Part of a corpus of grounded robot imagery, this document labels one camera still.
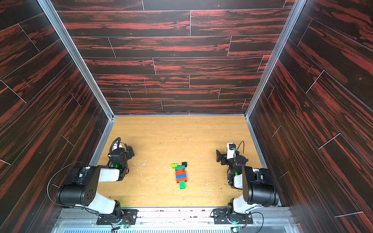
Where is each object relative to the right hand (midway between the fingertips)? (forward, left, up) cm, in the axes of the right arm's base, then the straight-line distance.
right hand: (228, 149), depth 92 cm
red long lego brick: (-19, +29, -4) cm, 35 cm away
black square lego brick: (-9, +28, -4) cm, 30 cm away
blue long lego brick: (-17, +30, -5) cm, 35 cm away
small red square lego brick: (-14, +30, -5) cm, 34 cm away
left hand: (-2, +69, 0) cm, 69 cm away
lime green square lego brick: (-11, +35, -5) cm, 37 cm away
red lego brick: (-16, +30, -5) cm, 34 cm away
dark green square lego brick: (-23, +28, -4) cm, 37 cm away
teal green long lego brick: (-12, +29, -4) cm, 32 cm away
